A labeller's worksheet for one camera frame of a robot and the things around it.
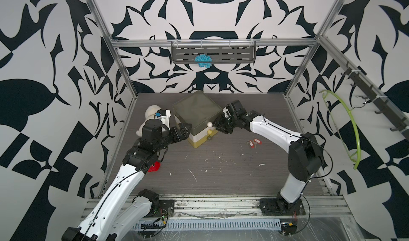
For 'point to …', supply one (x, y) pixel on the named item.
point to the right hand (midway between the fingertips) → (212, 123)
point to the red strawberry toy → (156, 167)
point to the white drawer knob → (210, 124)
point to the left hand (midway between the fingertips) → (183, 124)
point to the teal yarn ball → (204, 60)
